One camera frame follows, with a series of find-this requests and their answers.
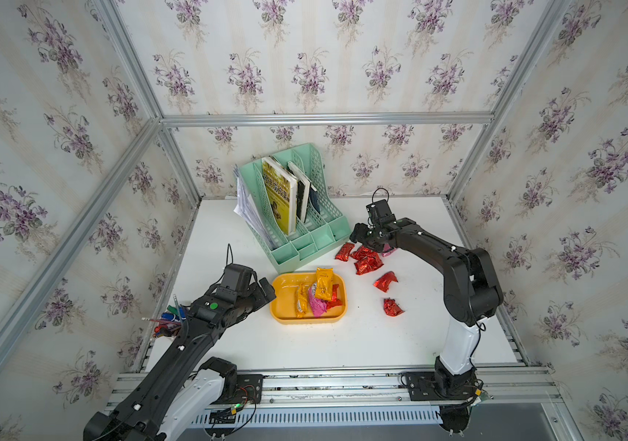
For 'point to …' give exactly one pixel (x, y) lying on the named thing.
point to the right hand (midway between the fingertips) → (359, 239)
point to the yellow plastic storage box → (283, 308)
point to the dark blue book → (314, 197)
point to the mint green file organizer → (319, 232)
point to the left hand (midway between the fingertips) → (268, 297)
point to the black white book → (303, 189)
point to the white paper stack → (244, 207)
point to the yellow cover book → (282, 188)
